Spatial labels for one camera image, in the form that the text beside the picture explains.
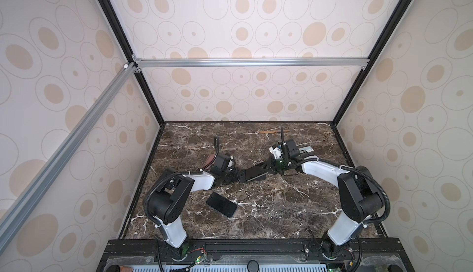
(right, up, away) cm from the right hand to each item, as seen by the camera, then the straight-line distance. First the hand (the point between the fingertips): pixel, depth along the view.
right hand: (261, 168), depth 90 cm
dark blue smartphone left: (-19, -16, -5) cm, 25 cm away
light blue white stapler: (+27, +9, +14) cm, 32 cm away
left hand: (-7, -3, +1) cm, 7 cm away
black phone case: (-2, -3, +5) cm, 6 cm away
